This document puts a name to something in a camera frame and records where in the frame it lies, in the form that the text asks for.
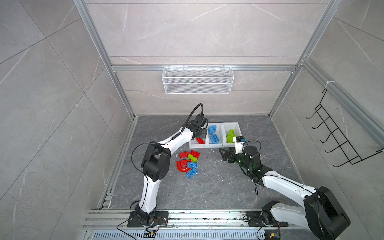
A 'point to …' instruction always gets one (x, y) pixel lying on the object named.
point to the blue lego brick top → (214, 139)
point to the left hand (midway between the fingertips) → (200, 128)
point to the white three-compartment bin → (217, 133)
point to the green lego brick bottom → (230, 136)
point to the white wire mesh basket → (197, 80)
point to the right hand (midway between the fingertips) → (224, 147)
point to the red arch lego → (182, 165)
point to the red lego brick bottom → (200, 141)
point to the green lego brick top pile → (192, 158)
